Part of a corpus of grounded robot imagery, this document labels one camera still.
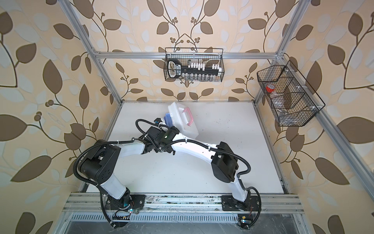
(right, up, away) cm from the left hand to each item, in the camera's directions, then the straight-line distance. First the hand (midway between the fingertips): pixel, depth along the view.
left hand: (171, 140), depth 94 cm
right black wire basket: (+72, +25, -12) cm, 77 cm away
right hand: (+4, +8, -13) cm, 16 cm away
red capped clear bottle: (+62, +34, -6) cm, 70 cm away
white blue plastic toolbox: (+7, +15, -9) cm, 19 cm away
